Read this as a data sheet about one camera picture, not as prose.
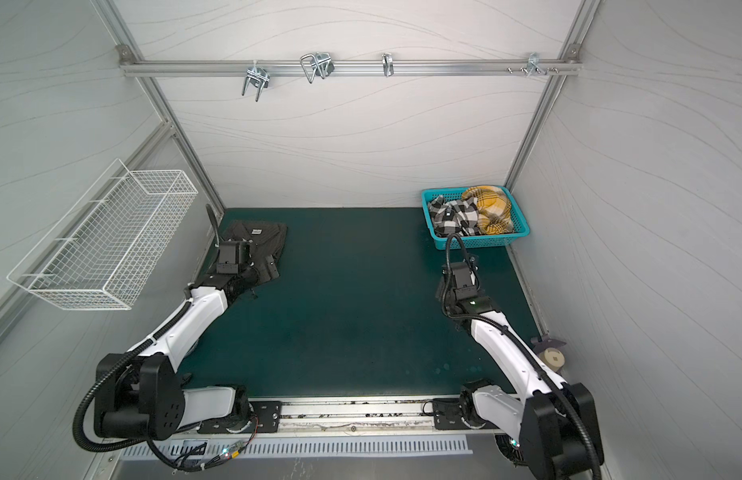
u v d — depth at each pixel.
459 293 0.64
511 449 0.73
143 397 0.40
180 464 0.67
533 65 0.77
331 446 0.70
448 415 0.73
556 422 0.39
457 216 1.05
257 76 0.79
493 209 1.04
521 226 1.04
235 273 0.66
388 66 0.78
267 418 0.73
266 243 1.08
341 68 0.79
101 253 0.68
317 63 0.77
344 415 0.75
